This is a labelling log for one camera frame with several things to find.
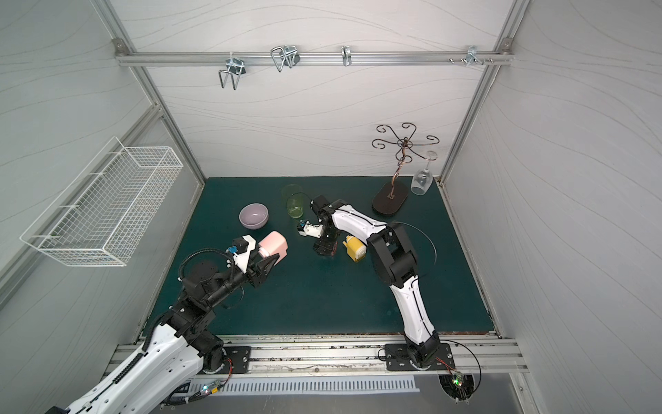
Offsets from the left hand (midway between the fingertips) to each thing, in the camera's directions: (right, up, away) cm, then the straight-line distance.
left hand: (270, 251), depth 72 cm
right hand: (+14, -1, +25) cm, 29 cm away
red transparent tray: (+18, -2, +14) cm, 23 cm away
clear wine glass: (+50, +22, +21) cm, 59 cm away
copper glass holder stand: (+43, +16, +39) cm, 60 cm away
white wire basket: (-45, +11, -2) cm, 46 cm away
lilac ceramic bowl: (-15, +8, +31) cm, 35 cm away
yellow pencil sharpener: (+26, -3, +18) cm, 31 cm away
